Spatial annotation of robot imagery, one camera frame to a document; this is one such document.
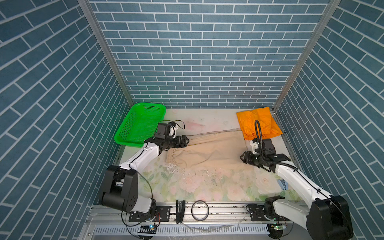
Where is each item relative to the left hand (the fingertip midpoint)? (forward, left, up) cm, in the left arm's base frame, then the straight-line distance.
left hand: (183, 141), depth 88 cm
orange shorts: (+22, -46, -5) cm, 51 cm away
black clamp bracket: (-37, +1, -9) cm, 38 cm away
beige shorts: (-1, -18, -10) cm, 20 cm away
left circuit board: (-42, +16, -15) cm, 47 cm away
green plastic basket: (+22, +34, -10) cm, 42 cm away
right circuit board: (-43, -47, -12) cm, 64 cm away
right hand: (-9, -35, -3) cm, 36 cm away
